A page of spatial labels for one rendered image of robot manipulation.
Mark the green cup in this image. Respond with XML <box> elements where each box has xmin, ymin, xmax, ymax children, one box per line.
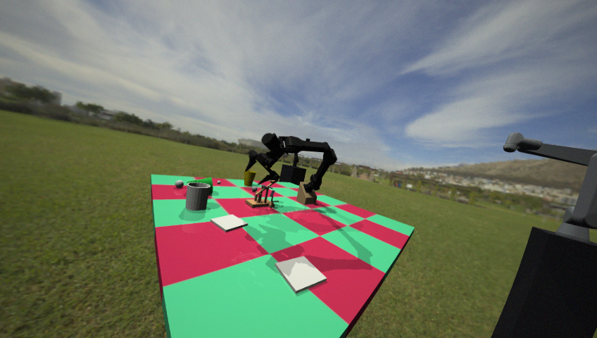
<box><xmin>187</xmin><ymin>177</ymin><xmax>213</xmax><ymax>194</ymax></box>

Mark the yellow open cup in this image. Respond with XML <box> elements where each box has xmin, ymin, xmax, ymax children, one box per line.
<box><xmin>244</xmin><ymin>170</ymin><xmax>256</xmax><ymax>187</ymax></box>

